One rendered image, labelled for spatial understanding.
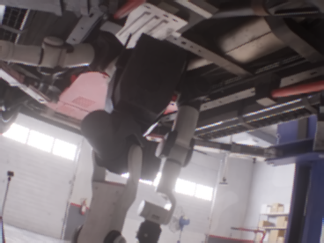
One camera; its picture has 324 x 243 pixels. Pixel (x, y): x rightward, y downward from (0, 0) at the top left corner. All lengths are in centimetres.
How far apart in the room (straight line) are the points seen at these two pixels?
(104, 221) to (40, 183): 953
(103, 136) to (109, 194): 24
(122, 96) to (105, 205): 39
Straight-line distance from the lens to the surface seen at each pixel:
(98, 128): 120
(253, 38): 190
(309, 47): 180
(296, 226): 301
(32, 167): 1078
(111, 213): 130
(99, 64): 150
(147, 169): 352
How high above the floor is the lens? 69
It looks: 18 degrees up
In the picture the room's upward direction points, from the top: 11 degrees clockwise
